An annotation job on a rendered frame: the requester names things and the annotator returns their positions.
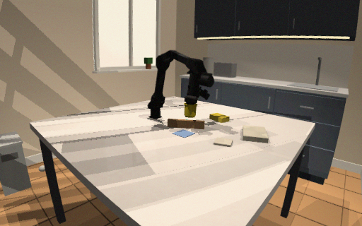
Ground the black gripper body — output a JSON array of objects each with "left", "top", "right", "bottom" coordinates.
[{"left": 185, "top": 83, "right": 199, "bottom": 103}]

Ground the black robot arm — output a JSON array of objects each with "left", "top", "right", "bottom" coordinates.
[{"left": 147, "top": 50, "right": 214, "bottom": 119}]

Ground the beige flat block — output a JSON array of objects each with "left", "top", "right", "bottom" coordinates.
[{"left": 243, "top": 125, "right": 269, "bottom": 143}]

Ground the yellow block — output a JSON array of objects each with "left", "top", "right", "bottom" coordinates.
[{"left": 209, "top": 113, "right": 230, "bottom": 123}]

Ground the brown wooden plank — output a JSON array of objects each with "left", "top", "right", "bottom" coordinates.
[{"left": 168, "top": 119, "right": 205, "bottom": 129}]

